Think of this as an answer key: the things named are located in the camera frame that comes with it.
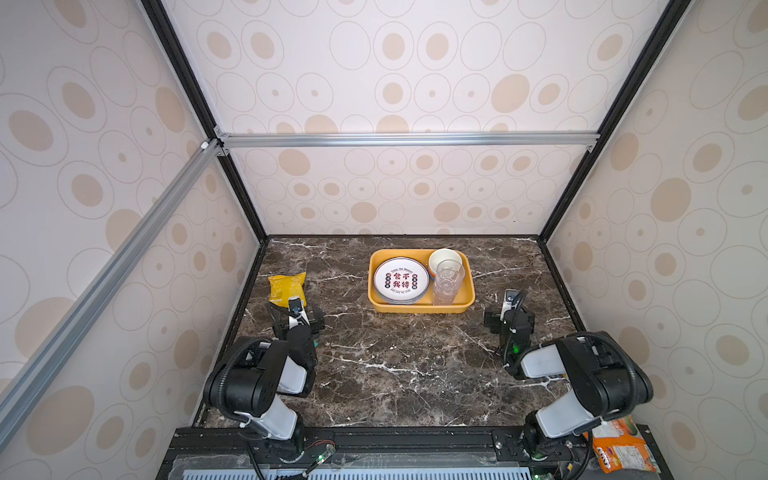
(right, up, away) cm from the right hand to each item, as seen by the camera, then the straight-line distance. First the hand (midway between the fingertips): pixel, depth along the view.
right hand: (510, 305), depth 93 cm
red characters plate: (-34, +7, +10) cm, 36 cm away
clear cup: (-20, +9, -2) cm, 22 cm away
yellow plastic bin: (-12, +2, +6) cm, 14 cm away
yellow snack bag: (-74, +5, +7) cm, 74 cm away
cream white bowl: (-20, +16, +12) cm, 28 cm away
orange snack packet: (+17, -31, -22) cm, 41 cm away
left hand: (-63, +2, -5) cm, 64 cm away
